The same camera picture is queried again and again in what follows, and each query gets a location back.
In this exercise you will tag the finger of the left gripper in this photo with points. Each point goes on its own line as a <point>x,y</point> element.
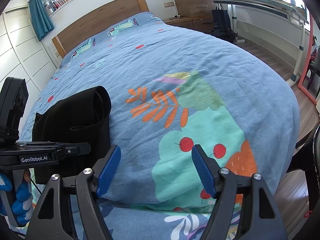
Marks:
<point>82,148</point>

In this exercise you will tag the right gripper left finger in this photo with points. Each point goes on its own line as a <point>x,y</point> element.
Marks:
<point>53,217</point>

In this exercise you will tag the black pants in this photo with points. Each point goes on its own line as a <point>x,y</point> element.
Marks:
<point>75,129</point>

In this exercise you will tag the blue patterned duvet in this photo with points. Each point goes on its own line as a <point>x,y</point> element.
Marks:
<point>172,88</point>

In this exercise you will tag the teal curtain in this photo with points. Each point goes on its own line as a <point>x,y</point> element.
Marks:
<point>40,20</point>

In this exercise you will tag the black tote bag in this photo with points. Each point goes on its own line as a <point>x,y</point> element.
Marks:
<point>222,25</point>

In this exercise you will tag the wooden headboard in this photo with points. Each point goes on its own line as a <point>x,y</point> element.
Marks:
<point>95,22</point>

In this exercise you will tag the wooden dresser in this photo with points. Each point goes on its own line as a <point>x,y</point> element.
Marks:
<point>193,14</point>

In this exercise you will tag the glass top desk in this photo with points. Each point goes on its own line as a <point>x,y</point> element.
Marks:
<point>275,25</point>

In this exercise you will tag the black camera box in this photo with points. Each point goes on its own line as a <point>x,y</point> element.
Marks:
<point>14,97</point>

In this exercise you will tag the wall socket plate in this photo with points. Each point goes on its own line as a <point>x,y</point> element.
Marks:
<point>169,4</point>

